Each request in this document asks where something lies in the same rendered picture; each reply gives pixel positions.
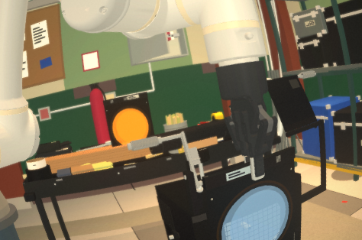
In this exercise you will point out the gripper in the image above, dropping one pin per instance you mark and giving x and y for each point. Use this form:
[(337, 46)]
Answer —
[(241, 81)]

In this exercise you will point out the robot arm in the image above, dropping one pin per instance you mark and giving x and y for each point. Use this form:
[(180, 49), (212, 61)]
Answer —
[(223, 10)]

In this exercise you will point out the grey clip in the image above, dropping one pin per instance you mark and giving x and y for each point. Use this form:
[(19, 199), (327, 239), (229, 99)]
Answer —
[(258, 170)]

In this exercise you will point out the black lamp leaf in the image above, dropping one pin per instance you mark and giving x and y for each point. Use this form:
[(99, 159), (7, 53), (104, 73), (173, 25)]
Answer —
[(291, 106)]

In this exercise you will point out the grey leaf tab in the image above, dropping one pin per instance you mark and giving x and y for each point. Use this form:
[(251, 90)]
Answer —
[(306, 74)]

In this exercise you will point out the black film lamp body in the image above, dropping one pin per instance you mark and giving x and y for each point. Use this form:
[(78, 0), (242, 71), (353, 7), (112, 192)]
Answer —
[(181, 211)]

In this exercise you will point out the black cart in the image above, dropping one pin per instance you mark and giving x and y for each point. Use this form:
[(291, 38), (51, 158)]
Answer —
[(118, 178)]

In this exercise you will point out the yellow tape measure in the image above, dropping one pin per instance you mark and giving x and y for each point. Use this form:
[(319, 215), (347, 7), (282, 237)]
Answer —
[(217, 115)]

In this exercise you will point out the small red tool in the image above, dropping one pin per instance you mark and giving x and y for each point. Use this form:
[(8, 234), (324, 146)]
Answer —
[(204, 122)]

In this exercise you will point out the blue flight case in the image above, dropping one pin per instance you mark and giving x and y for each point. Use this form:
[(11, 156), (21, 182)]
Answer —
[(319, 129)]

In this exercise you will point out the grey crank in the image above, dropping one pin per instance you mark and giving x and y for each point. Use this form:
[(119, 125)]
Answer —
[(191, 156)]

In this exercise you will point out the grey tin with wooden pegs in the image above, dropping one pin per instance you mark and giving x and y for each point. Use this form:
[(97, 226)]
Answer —
[(175, 123)]

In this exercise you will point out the black flight case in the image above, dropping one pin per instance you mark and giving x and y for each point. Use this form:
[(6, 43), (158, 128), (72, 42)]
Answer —
[(349, 137), (339, 41)]

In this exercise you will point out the green shelf unit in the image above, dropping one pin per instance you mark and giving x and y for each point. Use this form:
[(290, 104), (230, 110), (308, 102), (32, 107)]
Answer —
[(339, 75)]

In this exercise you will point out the grey flight case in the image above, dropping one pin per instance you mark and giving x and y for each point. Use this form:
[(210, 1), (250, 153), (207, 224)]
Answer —
[(309, 23)]

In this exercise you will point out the long wooden plank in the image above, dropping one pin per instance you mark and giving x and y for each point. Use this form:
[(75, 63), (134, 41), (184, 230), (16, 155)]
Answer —
[(113, 152)]

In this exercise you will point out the red fire extinguisher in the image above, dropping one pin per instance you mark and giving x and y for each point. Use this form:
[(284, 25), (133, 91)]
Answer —
[(99, 118)]

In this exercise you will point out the yellow block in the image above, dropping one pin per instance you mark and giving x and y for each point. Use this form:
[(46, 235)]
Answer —
[(102, 165)]

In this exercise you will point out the red-framed white sign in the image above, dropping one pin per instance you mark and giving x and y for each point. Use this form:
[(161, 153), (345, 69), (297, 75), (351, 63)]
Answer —
[(90, 61)]

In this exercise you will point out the grey-blue block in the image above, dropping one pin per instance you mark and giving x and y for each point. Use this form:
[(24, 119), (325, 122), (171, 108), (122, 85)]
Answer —
[(64, 172)]

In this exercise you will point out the flat black box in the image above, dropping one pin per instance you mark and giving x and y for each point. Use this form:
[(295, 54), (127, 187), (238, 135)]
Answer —
[(55, 147)]

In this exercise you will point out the cork notice board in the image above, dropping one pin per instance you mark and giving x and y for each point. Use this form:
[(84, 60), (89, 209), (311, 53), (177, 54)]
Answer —
[(53, 47)]

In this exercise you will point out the black round tin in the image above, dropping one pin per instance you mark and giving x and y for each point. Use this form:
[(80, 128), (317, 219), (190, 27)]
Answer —
[(39, 174)]

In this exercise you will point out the white tape roll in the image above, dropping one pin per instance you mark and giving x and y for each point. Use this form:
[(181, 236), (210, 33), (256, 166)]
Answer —
[(36, 163)]

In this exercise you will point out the black frame with blue gel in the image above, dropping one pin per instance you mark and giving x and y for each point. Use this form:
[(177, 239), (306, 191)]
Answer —
[(254, 211)]

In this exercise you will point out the white wall conduit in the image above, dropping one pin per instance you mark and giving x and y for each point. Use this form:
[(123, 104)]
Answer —
[(152, 78)]

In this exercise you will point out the black frame with amber gel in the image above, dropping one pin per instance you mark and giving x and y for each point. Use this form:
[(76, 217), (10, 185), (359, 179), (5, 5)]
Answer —
[(130, 125)]

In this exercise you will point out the grey wall cabinet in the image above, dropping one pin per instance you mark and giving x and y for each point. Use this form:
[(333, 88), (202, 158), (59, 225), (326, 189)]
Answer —
[(150, 48)]

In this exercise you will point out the red wall junction box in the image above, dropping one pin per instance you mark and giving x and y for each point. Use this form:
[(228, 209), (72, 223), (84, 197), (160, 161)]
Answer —
[(44, 113)]

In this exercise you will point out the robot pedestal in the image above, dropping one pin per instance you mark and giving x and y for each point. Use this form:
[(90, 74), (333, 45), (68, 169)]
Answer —
[(7, 219)]

